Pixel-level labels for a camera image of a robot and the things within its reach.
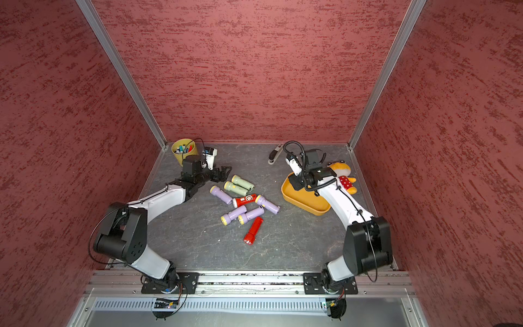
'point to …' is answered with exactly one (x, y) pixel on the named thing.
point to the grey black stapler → (275, 153)
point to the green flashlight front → (235, 189)
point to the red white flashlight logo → (243, 200)
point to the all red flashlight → (250, 236)
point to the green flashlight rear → (237, 180)
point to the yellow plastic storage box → (305, 199)
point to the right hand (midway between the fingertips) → (296, 180)
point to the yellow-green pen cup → (182, 148)
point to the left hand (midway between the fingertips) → (223, 169)
